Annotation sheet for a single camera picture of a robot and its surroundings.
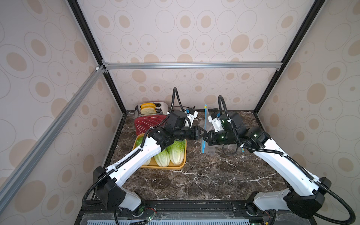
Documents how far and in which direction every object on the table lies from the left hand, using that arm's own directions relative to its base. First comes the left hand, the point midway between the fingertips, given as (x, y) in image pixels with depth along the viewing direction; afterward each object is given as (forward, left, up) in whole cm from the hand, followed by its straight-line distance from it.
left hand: (208, 133), depth 67 cm
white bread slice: (+27, +36, -12) cm, 46 cm away
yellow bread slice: (+31, +36, -11) cm, 49 cm away
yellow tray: (-4, +30, -29) cm, 42 cm away
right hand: (0, +1, -3) cm, 3 cm away
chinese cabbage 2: (+4, +16, -24) cm, 30 cm away
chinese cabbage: (-2, +24, -24) cm, 34 cm away
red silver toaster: (+21, +39, -18) cm, 48 cm away
